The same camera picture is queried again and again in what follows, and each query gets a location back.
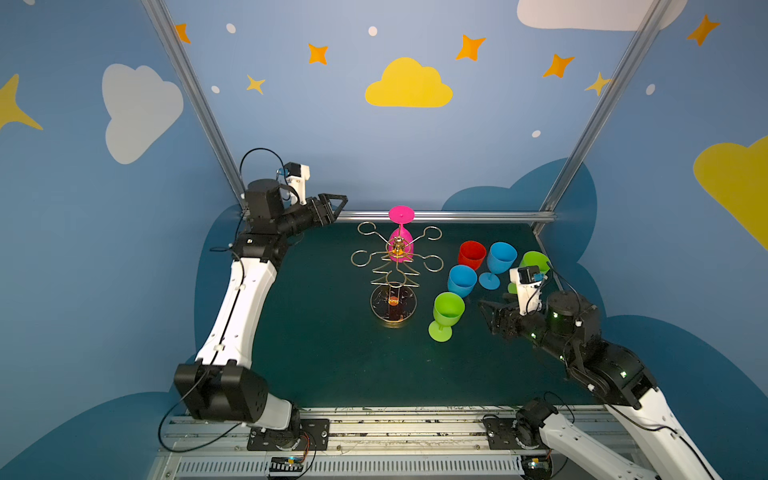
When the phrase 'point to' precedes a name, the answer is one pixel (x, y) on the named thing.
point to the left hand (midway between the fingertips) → (336, 198)
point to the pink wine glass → (401, 244)
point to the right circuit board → (537, 467)
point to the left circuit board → (286, 465)
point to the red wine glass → (472, 254)
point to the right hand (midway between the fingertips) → (496, 296)
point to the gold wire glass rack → (393, 300)
